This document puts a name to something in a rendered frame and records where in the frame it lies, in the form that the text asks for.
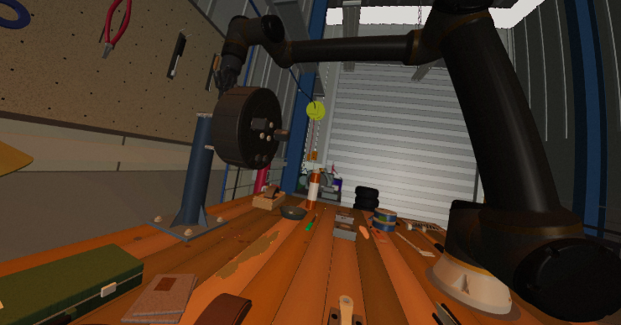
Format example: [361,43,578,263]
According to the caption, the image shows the blue cable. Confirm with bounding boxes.
[234,0,316,104]

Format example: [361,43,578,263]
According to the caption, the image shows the orange-handled screwdriver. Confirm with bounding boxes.
[412,227,446,254]

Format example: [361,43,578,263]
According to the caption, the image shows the dark round bowl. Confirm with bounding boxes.
[279,204,309,222]

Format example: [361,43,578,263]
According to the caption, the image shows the grey roller door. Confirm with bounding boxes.
[324,62,486,230]

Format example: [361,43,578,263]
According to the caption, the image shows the tan ring spanner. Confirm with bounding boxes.
[337,294,356,325]

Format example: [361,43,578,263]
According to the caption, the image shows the brown pegboard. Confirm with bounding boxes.
[0,0,243,144]

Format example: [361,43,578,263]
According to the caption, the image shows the grey bench machine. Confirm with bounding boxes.
[297,166,343,203]

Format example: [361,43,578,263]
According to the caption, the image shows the orange and white canister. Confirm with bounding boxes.
[305,167,323,212]

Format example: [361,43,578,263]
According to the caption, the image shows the white ceiling light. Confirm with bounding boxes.
[325,0,564,30]

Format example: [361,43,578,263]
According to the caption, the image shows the black hanging tool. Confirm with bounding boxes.
[166,30,189,81]

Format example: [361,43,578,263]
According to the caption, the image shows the blue ring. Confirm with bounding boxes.
[0,0,32,30]

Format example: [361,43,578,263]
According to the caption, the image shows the red cylinder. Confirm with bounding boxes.
[253,164,272,196]

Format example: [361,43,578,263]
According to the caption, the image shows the orange-handled hanging tool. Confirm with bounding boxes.
[204,52,222,93]

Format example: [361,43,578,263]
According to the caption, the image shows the green case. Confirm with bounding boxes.
[0,243,145,325]

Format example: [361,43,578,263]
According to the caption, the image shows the blue steel column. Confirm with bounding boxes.
[280,0,334,197]
[559,0,608,241]

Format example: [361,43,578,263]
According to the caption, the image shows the grey hanging lamp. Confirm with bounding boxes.
[341,0,363,72]

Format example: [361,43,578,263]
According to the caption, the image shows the red-handled pliers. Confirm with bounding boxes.
[101,0,133,60]

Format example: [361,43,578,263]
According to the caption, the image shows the wooden block with brake shoe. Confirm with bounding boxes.
[251,183,288,212]

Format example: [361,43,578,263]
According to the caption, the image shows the brown brake shoe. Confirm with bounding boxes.
[192,292,253,325]

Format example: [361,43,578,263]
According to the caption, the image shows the yellow wooden board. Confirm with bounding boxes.
[0,139,34,179]

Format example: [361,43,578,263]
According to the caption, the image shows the black tyre stack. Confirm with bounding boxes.
[352,185,381,213]

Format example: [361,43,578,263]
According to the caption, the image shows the blue stand post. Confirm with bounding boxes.
[147,107,229,243]

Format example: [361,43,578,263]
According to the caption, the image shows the dark brake drum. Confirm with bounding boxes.
[211,86,284,170]

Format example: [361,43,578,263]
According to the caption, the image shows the yellow ball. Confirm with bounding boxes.
[305,100,326,122]

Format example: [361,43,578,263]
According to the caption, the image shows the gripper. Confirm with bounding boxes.
[214,66,240,94]

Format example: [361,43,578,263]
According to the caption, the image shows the blue and tan tape roll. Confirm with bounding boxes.
[372,207,399,233]

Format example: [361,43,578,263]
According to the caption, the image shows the cream flat stick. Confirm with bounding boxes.
[394,230,436,259]

